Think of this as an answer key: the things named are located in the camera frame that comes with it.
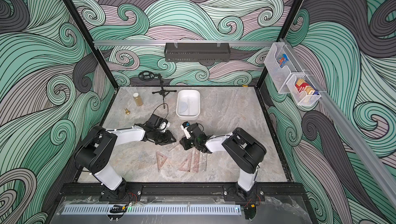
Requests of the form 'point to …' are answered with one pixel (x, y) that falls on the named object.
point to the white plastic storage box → (188, 104)
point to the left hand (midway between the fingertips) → (174, 139)
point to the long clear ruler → (203, 161)
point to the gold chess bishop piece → (127, 112)
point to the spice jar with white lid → (137, 99)
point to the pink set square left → (161, 159)
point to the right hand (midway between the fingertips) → (183, 140)
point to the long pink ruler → (196, 163)
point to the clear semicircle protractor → (183, 107)
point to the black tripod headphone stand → (146, 76)
